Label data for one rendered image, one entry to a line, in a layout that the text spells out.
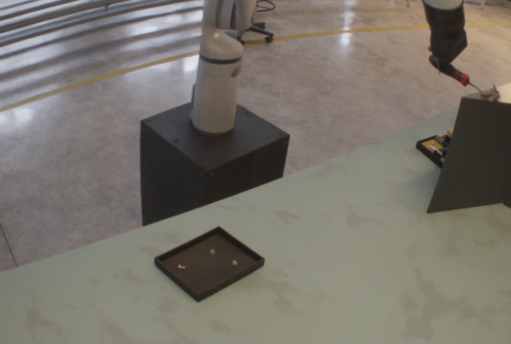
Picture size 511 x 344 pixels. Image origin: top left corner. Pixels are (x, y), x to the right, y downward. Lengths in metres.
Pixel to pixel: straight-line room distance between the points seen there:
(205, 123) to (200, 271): 0.57
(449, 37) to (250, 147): 0.57
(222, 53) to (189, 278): 0.58
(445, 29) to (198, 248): 0.48
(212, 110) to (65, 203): 1.34
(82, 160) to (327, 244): 2.03
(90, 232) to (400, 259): 1.66
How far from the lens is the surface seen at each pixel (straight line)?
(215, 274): 0.64
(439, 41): 0.81
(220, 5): 1.06
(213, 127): 1.16
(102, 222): 2.24
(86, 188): 2.43
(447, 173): 0.78
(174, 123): 1.22
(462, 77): 0.87
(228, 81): 1.12
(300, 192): 0.79
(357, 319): 0.62
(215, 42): 1.09
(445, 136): 1.03
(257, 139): 1.18
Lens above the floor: 1.46
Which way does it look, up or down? 32 degrees down
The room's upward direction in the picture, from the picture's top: 8 degrees clockwise
